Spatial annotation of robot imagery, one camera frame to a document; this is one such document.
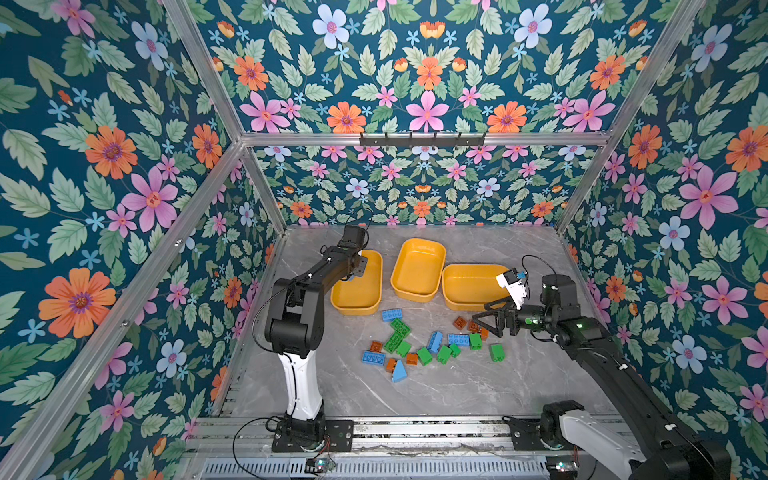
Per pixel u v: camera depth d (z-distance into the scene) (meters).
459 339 0.89
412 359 0.85
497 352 0.87
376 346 0.88
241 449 0.72
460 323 0.93
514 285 0.67
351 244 0.80
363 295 0.97
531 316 0.65
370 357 0.86
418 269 1.04
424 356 0.85
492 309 0.77
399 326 0.93
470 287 1.01
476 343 0.86
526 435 0.73
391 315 0.93
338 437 0.73
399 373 0.82
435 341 0.88
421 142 0.93
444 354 0.85
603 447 0.52
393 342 0.89
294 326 0.52
